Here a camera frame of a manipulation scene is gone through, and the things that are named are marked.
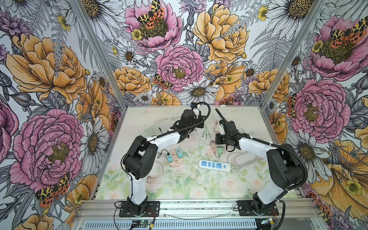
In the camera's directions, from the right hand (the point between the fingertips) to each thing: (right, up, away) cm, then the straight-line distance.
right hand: (216, 140), depth 95 cm
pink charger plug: (-2, -3, 0) cm, 4 cm away
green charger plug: (+3, -6, -1) cm, 6 cm away
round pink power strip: (-25, -12, -7) cm, 29 cm away
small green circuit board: (-40, -36, -24) cm, 59 cm away
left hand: (-8, +14, -4) cm, 17 cm away
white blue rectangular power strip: (-2, -14, -8) cm, 16 cm away
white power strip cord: (+9, -13, -5) cm, 16 cm away
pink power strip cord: (-40, -20, -14) cm, 47 cm away
